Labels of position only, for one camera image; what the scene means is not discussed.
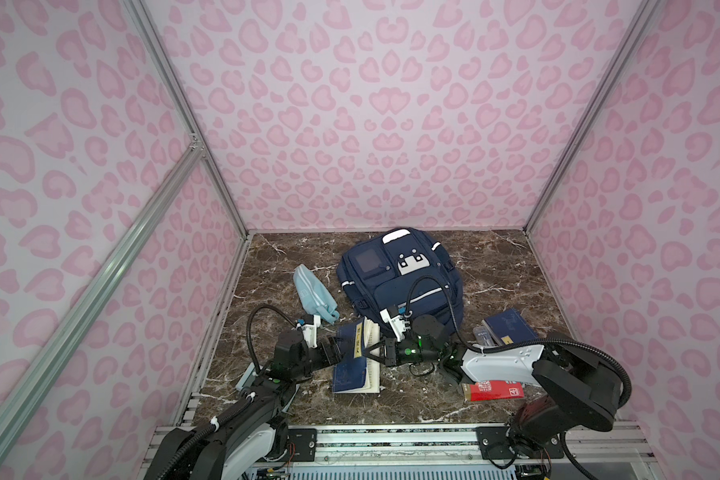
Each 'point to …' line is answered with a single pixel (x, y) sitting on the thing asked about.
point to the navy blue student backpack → (404, 268)
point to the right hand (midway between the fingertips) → (367, 354)
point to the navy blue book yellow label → (509, 327)
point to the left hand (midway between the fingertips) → (348, 341)
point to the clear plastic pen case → (483, 336)
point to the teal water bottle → (315, 294)
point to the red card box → (492, 389)
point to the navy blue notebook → (358, 373)
